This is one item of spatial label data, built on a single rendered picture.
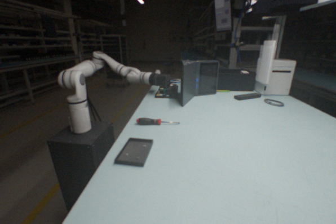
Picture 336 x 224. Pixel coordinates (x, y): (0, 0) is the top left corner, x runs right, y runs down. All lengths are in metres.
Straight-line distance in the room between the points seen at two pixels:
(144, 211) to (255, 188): 0.24
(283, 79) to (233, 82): 0.29
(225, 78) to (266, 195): 0.82
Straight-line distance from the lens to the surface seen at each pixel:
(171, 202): 0.39
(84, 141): 0.91
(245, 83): 1.19
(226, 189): 0.43
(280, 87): 1.20
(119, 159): 0.47
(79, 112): 0.93
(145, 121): 0.64
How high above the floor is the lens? 1.30
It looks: 18 degrees down
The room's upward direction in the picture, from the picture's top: straight up
